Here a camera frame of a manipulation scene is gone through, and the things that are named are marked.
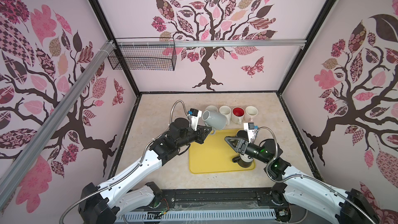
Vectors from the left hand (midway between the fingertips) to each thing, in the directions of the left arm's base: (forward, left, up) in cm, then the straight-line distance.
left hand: (210, 132), depth 71 cm
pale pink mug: (+24, -28, -16) cm, 40 cm away
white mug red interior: (+25, -20, -21) cm, 38 cm away
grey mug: (+3, -2, +5) cm, 6 cm away
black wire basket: (+72, +51, -6) cm, 89 cm away
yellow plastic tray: (-2, -4, -22) cm, 22 cm away
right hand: (-4, -7, +1) cm, 8 cm away
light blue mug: (+25, -3, -14) cm, 29 cm away
